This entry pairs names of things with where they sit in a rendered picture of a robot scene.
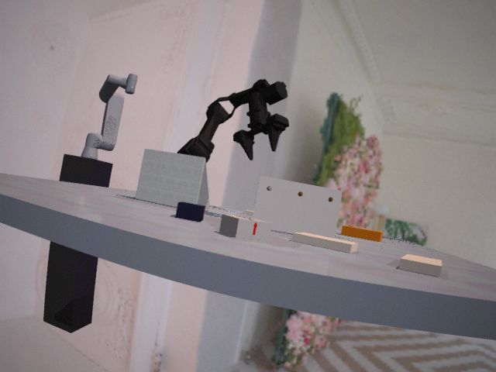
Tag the orange rectangular block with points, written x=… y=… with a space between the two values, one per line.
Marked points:
x=362 y=233

